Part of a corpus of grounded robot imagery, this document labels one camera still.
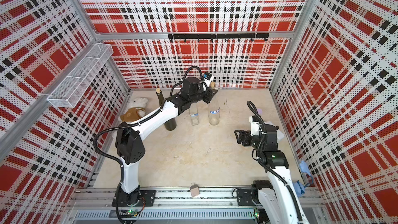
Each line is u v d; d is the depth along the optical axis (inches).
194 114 35.9
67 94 26.9
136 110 37.9
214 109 34.8
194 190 29.5
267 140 22.3
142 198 28.8
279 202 16.6
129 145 19.3
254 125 26.7
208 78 27.8
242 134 26.6
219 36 34.7
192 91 25.9
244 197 28.9
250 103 24.7
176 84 26.4
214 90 30.9
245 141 26.4
